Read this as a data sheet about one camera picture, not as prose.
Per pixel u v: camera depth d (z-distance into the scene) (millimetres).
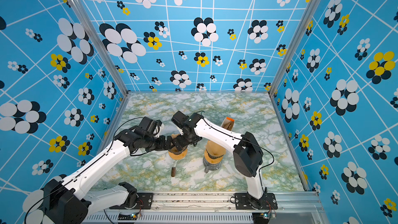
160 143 692
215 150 770
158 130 654
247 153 463
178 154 772
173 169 769
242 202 728
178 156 759
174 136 750
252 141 477
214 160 765
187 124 586
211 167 804
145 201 736
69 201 373
